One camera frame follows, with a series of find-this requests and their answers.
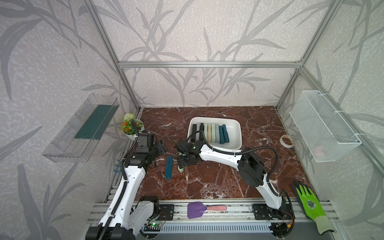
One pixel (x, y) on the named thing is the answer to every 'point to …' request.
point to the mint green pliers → (205, 130)
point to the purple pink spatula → (195, 210)
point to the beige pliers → (209, 135)
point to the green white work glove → (312, 207)
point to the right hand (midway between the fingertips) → (182, 162)
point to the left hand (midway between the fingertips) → (161, 146)
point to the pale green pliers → (213, 132)
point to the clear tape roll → (284, 143)
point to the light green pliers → (180, 170)
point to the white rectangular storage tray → (233, 127)
